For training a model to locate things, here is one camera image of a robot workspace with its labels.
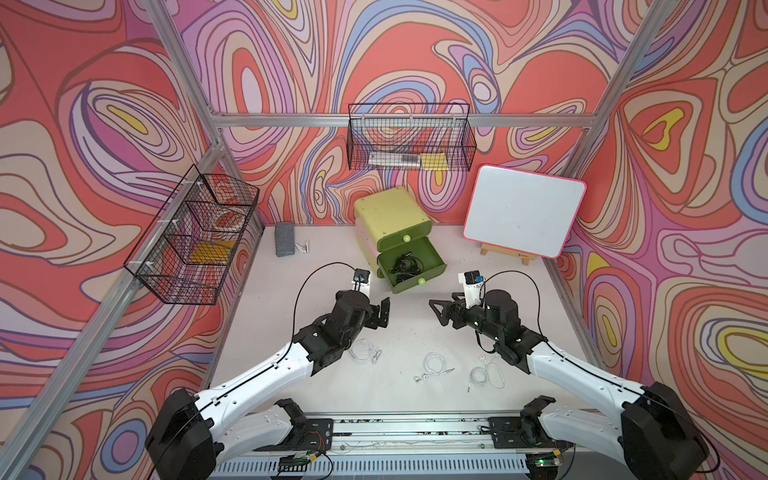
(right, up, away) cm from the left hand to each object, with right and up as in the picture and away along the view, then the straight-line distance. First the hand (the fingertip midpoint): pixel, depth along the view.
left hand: (377, 296), depth 78 cm
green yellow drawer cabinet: (+4, +18, +10) cm, 22 cm away
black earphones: (+10, +10, +20) cm, 24 cm away
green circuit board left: (-20, -39, -8) cm, 44 cm away
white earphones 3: (+29, -23, +5) cm, 38 cm away
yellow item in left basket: (-40, +12, -7) cm, 42 cm away
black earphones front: (+9, +7, +19) cm, 23 cm away
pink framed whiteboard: (+50, +26, +23) cm, 61 cm away
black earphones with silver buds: (+8, +6, +17) cm, 20 cm away
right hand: (+18, -3, +4) cm, 19 cm away
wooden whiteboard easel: (+53, +10, +27) cm, 60 cm away
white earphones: (-4, -17, +9) cm, 20 cm away
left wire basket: (-43, +15, -8) cm, 46 cm away
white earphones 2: (+19, -22, +5) cm, 29 cm away
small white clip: (-28, +13, +32) cm, 45 cm away
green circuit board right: (+40, -39, -7) cm, 56 cm away
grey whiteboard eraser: (-37, +17, +35) cm, 54 cm away
